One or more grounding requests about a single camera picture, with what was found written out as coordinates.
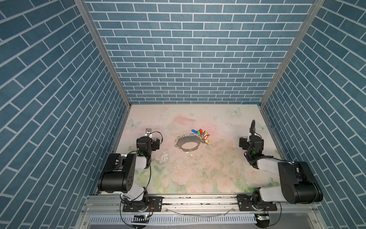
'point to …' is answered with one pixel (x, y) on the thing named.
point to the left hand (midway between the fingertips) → (149, 137)
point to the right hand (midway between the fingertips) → (250, 136)
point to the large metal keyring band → (193, 138)
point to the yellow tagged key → (207, 141)
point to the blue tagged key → (194, 131)
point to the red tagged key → (201, 131)
